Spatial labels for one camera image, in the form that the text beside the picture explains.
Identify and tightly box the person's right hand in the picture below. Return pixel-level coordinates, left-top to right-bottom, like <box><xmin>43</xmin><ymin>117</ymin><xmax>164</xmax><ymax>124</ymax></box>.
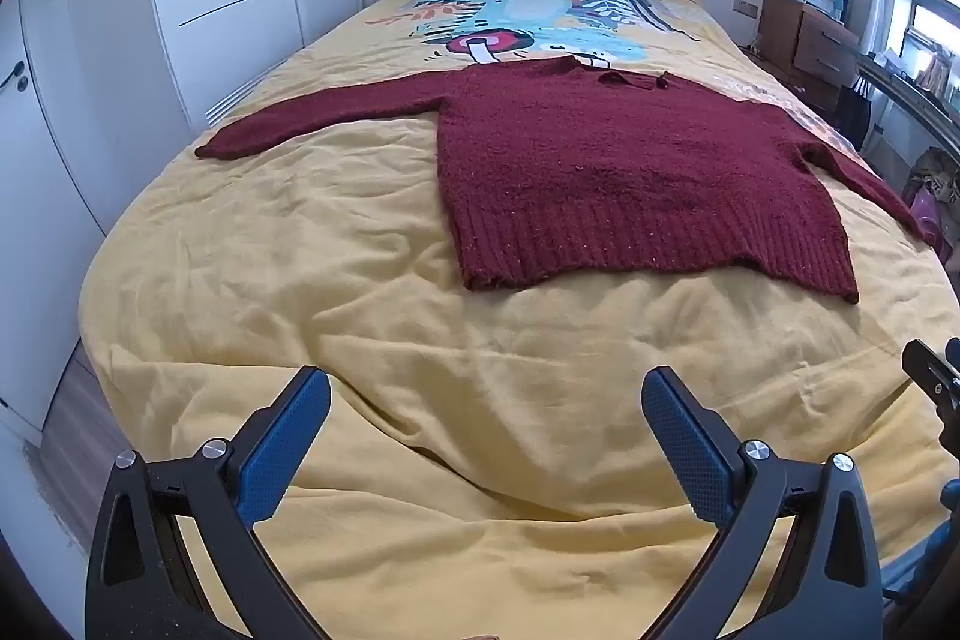
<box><xmin>883</xmin><ymin>479</ymin><xmax>960</xmax><ymax>611</ymax></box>

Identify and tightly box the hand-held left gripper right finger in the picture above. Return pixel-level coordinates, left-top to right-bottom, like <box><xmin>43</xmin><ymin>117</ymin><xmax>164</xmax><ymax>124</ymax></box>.
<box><xmin>641</xmin><ymin>366</ymin><xmax>886</xmax><ymax>640</ymax></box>

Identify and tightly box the black bag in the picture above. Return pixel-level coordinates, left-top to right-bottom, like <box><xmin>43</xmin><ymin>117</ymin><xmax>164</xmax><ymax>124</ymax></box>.
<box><xmin>832</xmin><ymin>81</ymin><xmax>878</xmax><ymax>154</ymax></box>

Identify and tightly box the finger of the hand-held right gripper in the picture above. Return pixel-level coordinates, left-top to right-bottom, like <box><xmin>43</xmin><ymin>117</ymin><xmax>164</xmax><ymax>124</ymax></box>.
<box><xmin>902</xmin><ymin>338</ymin><xmax>960</xmax><ymax>420</ymax></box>

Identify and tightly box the grey desk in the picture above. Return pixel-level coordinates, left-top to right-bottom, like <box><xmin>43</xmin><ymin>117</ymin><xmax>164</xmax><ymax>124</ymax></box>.
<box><xmin>859</xmin><ymin>55</ymin><xmax>960</xmax><ymax>124</ymax></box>

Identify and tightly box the dark red knit sweater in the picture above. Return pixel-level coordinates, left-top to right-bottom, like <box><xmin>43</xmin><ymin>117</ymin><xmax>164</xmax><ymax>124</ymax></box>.
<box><xmin>195</xmin><ymin>56</ymin><xmax>942</xmax><ymax>305</ymax></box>

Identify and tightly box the pile of clothes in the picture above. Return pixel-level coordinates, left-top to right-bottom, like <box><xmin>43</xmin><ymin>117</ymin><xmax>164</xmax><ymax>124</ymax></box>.
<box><xmin>907</xmin><ymin>149</ymin><xmax>960</xmax><ymax>236</ymax></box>

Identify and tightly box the yellow printed blanket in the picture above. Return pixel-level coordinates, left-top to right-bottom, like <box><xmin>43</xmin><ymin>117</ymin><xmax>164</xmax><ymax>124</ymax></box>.
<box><xmin>77</xmin><ymin>0</ymin><xmax>960</xmax><ymax>640</ymax></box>

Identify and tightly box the wooden nightstand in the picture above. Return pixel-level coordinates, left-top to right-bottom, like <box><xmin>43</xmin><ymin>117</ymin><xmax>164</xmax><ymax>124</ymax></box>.
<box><xmin>757</xmin><ymin>0</ymin><xmax>863</xmax><ymax>116</ymax></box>

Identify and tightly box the white door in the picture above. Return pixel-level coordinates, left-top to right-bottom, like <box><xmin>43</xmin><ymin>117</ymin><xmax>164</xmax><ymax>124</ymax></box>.
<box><xmin>0</xmin><ymin>0</ymin><xmax>113</xmax><ymax>431</ymax></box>

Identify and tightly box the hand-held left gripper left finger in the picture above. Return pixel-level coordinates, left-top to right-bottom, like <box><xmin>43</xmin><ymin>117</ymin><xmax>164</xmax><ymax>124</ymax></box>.
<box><xmin>85</xmin><ymin>366</ymin><xmax>332</xmax><ymax>640</ymax></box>

